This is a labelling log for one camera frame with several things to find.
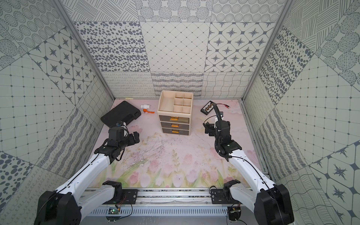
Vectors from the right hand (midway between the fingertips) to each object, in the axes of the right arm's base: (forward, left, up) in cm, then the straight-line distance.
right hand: (216, 124), depth 84 cm
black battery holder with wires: (+29, -1, -16) cm, 33 cm away
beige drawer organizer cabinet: (+6, +25, +6) cm, 27 cm away
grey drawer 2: (+1, +26, -11) cm, 28 cm away
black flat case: (+19, +67, -11) cm, 71 cm away
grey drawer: (+1, +26, +3) cm, 27 cm away
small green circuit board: (-43, +56, -18) cm, 73 cm away
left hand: (-5, +50, -4) cm, 51 cm away
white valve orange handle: (+25, +52, -13) cm, 59 cm away
